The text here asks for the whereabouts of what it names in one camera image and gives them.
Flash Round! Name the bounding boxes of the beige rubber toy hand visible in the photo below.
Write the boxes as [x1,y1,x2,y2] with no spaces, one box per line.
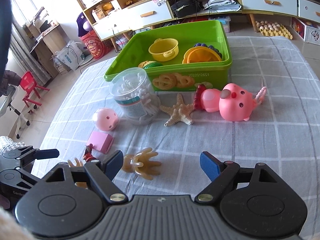
[121,147,162,180]

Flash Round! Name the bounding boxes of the pink pig toy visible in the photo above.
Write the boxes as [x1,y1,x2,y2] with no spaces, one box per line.
[194,83,267,121]

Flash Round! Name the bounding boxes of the tan starfish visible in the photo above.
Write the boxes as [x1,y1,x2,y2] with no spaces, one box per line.
[159,94,195,127]

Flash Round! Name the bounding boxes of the yellow toy corn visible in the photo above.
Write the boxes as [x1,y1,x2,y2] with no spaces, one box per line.
[138,61,163,69]

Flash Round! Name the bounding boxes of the orange pumpkin toy bowl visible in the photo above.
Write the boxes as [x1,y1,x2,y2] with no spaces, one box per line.
[182,46,222,64]

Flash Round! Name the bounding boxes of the pink sponge block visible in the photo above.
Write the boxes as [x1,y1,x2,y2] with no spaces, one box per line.
[86,131,114,154]

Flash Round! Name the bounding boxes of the red plastic child chair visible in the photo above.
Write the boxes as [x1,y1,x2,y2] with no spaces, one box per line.
[20,72,50,109]

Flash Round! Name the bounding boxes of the grey checked table cloth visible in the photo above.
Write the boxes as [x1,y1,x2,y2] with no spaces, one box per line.
[31,36,320,239]

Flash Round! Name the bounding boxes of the clear cotton swab jar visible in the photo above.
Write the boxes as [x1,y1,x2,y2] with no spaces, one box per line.
[110,67,161,125]

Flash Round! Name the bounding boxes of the white paper shopping bag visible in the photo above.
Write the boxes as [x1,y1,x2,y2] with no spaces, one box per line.
[55,40,85,70]

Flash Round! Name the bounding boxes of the red printed bag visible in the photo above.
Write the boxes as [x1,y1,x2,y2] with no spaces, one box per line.
[80,30,114,60]

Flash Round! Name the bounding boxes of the green plastic storage bin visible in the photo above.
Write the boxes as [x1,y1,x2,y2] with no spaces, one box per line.
[105,20,233,91]

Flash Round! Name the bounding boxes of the purple toy grapes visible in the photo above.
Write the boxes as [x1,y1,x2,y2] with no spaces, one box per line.
[194,43,222,59]

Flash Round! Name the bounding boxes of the yellow toy pot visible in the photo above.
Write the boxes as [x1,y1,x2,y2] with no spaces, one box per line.
[148,38,179,62]

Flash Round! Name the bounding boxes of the yellow egg tray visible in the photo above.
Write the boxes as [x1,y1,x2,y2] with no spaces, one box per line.
[255,21,293,40]

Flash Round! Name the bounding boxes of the clear plastic storage box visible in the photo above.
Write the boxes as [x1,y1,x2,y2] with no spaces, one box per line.
[208,16,231,33]

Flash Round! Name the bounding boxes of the white wooden tv cabinet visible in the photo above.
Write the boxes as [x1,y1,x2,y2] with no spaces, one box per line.
[76,0,319,41]

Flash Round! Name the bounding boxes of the red white cardboard box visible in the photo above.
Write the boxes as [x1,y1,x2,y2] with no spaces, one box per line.
[291,17,319,45]

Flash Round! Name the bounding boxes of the black bag on shelf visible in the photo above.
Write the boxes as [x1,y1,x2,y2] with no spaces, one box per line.
[171,0,203,18]

